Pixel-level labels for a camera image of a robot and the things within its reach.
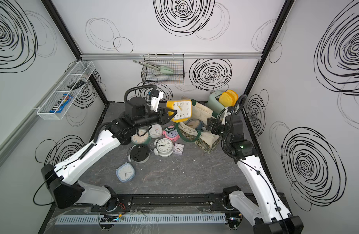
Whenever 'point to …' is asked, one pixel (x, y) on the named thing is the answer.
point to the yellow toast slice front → (226, 99)
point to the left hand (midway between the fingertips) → (174, 111)
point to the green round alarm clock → (143, 139)
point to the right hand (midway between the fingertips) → (216, 121)
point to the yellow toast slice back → (234, 96)
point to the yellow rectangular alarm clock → (183, 108)
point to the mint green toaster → (214, 104)
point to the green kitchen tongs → (163, 69)
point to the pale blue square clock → (126, 172)
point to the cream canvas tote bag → (207, 141)
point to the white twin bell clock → (163, 147)
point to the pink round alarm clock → (170, 132)
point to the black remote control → (79, 83)
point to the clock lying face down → (138, 153)
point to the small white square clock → (178, 148)
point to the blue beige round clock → (195, 123)
